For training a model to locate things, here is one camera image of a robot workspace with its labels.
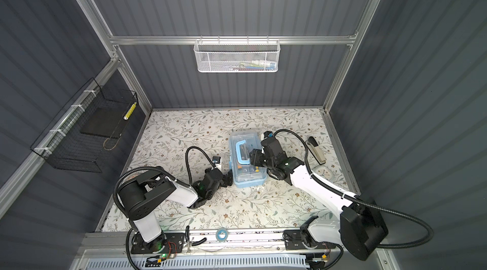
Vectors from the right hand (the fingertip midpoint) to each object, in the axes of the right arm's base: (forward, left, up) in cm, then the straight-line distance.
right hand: (255, 155), depth 83 cm
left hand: (0, +14, -13) cm, 19 cm away
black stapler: (+7, -30, -7) cm, 31 cm away
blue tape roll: (-28, +14, -15) cm, 35 cm away
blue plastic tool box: (-6, +5, -6) cm, 10 cm away
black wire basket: (+3, +67, +17) cm, 69 cm away
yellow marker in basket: (+14, +55, +15) cm, 58 cm away
